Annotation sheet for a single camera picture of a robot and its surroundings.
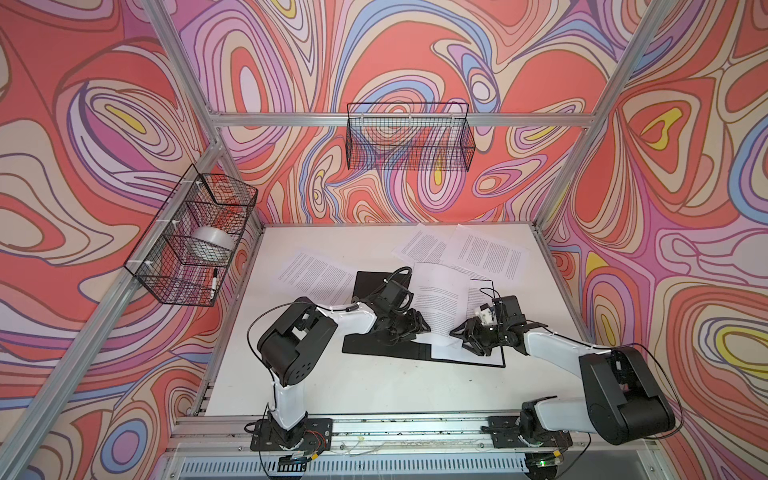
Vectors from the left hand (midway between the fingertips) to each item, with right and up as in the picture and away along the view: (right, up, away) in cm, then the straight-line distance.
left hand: (429, 332), depth 88 cm
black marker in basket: (-56, +17, -15) cm, 60 cm away
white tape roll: (-55, +25, -17) cm, 63 cm away
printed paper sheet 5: (+5, +10, +10) cm, 15 cm away
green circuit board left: (-34, -26, -17) cm, 46 cm away
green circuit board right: (+25, -27, -16) cm, 40 cm away
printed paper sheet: (-35, +13, +16) cm, 41 cm away
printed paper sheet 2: (+7, -5, -3) cm, 10 cm away
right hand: (+8, -3, 0) cm, 8 cm away
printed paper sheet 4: (+24, +22, +23) cm, 40 cm away
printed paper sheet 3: (+2, +27, +27) cm, 38 cm away
